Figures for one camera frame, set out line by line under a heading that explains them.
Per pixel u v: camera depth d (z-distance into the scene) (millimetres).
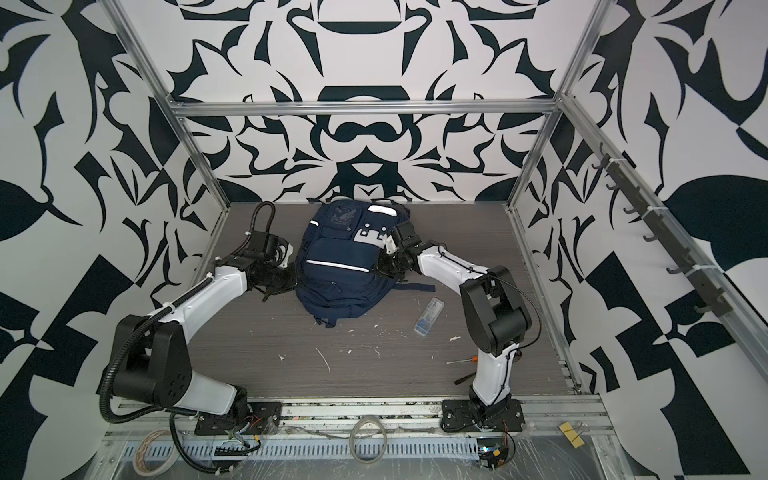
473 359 830
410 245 739
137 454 686
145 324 430
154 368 429
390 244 872
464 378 811
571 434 715
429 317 905
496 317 496
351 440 713
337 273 922
